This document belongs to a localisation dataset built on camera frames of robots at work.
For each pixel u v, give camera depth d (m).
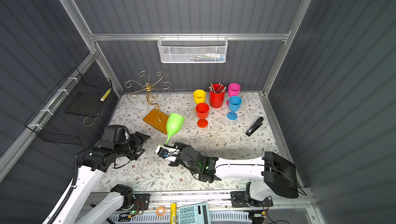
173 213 0.69
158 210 0.71
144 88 0.81
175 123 0.75
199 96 1.02
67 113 0.73
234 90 1.02
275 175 0.42
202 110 0.94
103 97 0.80
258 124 0.97
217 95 1.04
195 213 0.69
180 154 0.63
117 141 0.55
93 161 0.47
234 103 0.95
